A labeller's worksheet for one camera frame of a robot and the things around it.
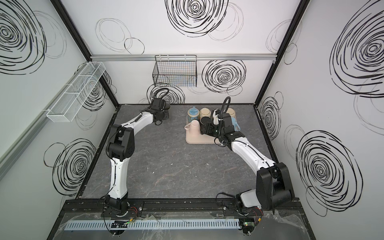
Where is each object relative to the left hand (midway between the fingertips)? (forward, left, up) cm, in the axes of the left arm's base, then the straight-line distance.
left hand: (167, 113), depth 105 cm
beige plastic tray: (-15, -23, -8) cm, 29 cm away
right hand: (-18, -25, +10) cm, 32 cm away
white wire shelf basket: (-20, +43, +26) cm, 54 cm away
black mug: (-23, -27, +16) cm, 39 cm away
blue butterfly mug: (-3, -19, +4) cm, 19 cm away
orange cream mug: (+2, -27, 0) cm, 27 cm away
